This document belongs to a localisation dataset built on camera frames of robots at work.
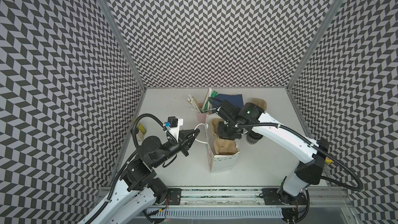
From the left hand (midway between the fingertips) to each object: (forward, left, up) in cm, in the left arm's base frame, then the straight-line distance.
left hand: (199, 133), depth 61 cm
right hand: (+2, -10, -10) cm, 15 cm away
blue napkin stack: (+37, -23, -23) cm, 49 cm away
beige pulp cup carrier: (0, -10, -13) cm, 17 cm away
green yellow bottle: (+16, +36, -25) cm, 46 cm away
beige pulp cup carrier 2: (+35, -40, -25) cm, 59 cm away
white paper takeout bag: (-8, -8, -11) cm, 16 cm away
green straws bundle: (+32, -7, -12) cm, 35 cm away
